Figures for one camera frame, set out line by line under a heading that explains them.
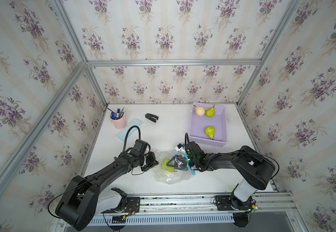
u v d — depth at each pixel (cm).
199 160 71
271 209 72
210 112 108
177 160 75
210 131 98
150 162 73
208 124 108
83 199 40
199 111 108
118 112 101
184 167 74
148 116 111
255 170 46
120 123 101
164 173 77
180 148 84
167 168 81
